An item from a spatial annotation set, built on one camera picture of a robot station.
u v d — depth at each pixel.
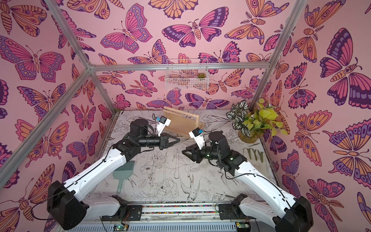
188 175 0.87
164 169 0.89
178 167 0.90
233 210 0.66
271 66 0.92
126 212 0.68
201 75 0.93
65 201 0.38
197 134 0.62
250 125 0.81
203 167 0.90
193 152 0.61
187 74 0.95
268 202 0.44
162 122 0.64
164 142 0.62
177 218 0.73
